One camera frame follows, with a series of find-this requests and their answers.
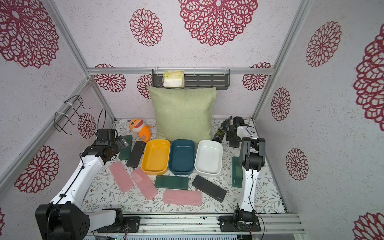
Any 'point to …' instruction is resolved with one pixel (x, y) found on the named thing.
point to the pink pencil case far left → (121, 177)
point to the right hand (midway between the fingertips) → (235, 135)
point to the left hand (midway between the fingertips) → (118, 146)
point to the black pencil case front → (209, 187)
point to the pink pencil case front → (186, 197)
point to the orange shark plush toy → (144, 133)
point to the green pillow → (184, 113)
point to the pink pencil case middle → (145, 184)
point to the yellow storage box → (155, 156)
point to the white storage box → (208, 157)
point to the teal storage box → (182, 157)
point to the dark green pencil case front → (172, 182)
